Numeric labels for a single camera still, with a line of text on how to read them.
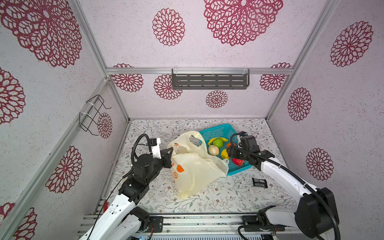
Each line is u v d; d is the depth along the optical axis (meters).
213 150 0.95
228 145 0.98
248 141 0.65
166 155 0.62
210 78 0.95
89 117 0.75
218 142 1.00
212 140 1.05
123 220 0.48
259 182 0.86
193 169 0.73
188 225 0.75
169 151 0.70
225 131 1.06
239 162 0.90
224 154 0.92
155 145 0.61
